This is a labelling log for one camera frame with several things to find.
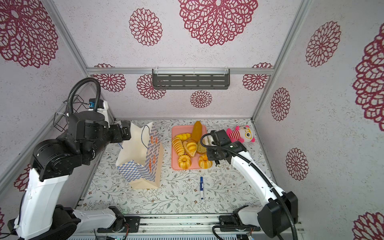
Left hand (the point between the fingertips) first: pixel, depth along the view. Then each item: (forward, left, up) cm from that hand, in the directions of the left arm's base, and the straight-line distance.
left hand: (118, 127), depth 57 cm
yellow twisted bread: (+27, -23, -41) cm, 54 cm away
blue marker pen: (-7, -33, -43) cm, 55 cm away
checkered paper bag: (+12, +6, -45) cm, 47 cm away
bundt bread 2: (+5, -35, -39) cm, 53 cm away
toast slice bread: (+16, -34, -42) cm, 56 cm away
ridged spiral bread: (+18, -19, -39) cm, 47 cm away
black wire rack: (+13, +35, -9) cm, 39 cm away
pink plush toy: (+26, -62, -38) cm, 77 cm away
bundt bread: (+7, -24, -40) cm, 47 cm away
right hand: (+5, -38, -26) cm, 47 cm away
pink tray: (+14, -24, -40) cm, 49 cm away
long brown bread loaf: (+33, -32, -42) cm, 62 cm away
